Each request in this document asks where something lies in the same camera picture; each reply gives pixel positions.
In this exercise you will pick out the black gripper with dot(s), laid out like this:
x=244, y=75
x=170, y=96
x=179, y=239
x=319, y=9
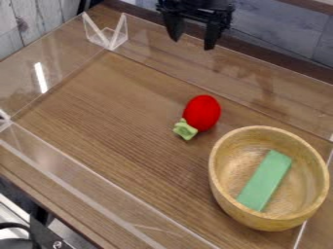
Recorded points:
x=214, y=11

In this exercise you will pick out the light wooden bowl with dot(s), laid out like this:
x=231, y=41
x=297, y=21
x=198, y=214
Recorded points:
x=302, y=190

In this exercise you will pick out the green rectangular block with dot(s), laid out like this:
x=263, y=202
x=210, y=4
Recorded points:
x=264, y=180

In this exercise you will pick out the red toy strawberry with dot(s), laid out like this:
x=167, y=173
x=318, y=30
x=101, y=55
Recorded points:
x=199, y=116

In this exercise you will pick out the clear acrylic enclosure wall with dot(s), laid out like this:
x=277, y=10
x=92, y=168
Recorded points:
x=92, y=95

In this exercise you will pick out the black metal bracket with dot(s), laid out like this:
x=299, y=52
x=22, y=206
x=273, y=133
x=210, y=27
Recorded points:
x=45, y=237

